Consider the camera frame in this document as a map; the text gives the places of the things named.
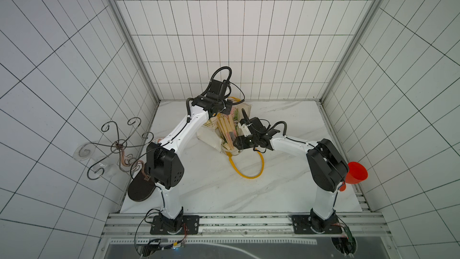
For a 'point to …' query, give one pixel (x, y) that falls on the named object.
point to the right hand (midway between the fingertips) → (239, 138)
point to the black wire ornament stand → (118, 146)
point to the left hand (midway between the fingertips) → (224, 107)
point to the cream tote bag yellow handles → (219, 131)
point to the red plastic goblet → (356, 173)
